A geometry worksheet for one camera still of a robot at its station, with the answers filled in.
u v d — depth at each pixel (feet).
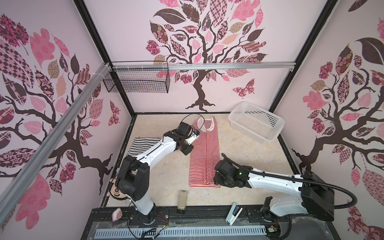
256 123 3.73
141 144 3.25
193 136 2.61
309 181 1.44
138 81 4.00
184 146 2.55
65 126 1.87
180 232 2.29
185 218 2.44
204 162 3.02
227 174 2.04
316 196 1.36
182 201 2.49
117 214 2.31
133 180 1.47
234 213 2.38
